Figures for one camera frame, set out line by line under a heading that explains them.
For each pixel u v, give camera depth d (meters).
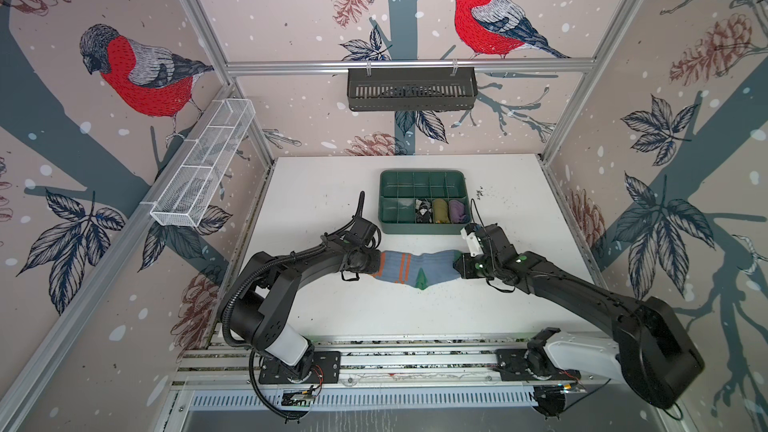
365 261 0.79
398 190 1.15
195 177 0.75
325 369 0.73
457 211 0.97
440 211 0.97
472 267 0.75
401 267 0.90
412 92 1.06
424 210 0.96
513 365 0.73
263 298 0.46
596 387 0.70
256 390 0.70
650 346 0.42
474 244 0.71
